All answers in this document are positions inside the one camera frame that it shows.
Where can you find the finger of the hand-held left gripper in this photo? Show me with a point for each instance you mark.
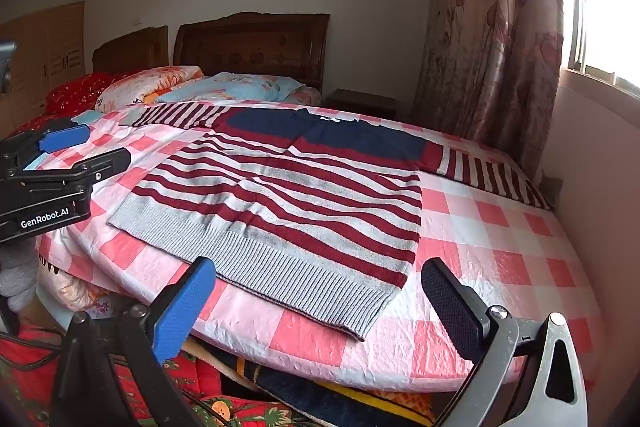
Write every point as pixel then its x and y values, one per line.
pixel 107 159
pixel 65 138

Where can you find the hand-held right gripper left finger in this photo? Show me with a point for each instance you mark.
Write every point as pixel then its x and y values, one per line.
pixel 184 309

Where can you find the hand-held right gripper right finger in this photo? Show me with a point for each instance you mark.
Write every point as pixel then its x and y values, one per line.
pixel 450 312

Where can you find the red grey striped sweater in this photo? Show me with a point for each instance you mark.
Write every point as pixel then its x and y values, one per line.
pixel 300 207

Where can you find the person's left hand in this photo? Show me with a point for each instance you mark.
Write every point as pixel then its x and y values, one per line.
pixel 17 277

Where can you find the red patterned blanket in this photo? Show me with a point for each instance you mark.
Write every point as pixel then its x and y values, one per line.
pixel 80 93

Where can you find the pink checked bedsheet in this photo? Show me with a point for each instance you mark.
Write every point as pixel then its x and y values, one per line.
pixel 500 257

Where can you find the white printed bag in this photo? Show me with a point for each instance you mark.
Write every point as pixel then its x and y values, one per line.
pixel 70 282

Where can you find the pink floral pillow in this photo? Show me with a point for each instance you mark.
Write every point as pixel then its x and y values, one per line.
pixel 150 84

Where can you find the cardboard box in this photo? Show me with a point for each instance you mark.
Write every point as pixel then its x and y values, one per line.
pixel 45 52

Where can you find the small wooden headboard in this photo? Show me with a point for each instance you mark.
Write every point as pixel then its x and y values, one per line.
pixel 132 49

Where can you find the light blue printed pillow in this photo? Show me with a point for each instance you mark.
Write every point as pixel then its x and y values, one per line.
pixel 235 87

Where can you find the dark striped blanket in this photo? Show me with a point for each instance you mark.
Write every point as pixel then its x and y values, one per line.
pixel 320 402

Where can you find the red floral cloth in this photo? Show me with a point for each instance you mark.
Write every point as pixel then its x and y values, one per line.
pixel 30 387

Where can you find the large carved wooden headboard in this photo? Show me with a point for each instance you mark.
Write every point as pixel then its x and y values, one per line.
pixel 250 47

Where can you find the small pink pillow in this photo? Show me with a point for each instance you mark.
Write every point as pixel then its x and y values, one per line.
pixel 305 96

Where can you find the dark wooden nightstand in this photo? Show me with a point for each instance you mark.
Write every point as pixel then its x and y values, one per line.
pixel 362 102

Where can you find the pink floral curtain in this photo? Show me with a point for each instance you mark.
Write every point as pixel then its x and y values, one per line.
pixel 480 32

